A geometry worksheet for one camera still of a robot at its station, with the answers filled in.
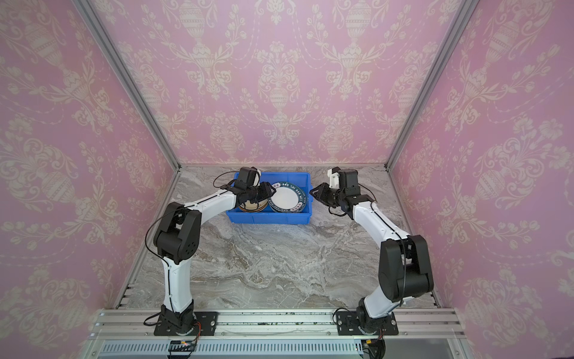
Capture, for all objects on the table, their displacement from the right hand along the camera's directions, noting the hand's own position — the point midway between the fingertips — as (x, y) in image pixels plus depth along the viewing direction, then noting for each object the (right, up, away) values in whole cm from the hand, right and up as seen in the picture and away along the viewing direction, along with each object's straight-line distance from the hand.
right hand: (312, 191), depth 88 cm
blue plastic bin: (-18, -11, +10) cm, 24 cm away
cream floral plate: (-25, -7, +6) cm, 27 cm away
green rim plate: (-10, -4, +16) cm, 19 cm away
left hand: (-16, 0, +11) cm, 19 cm away
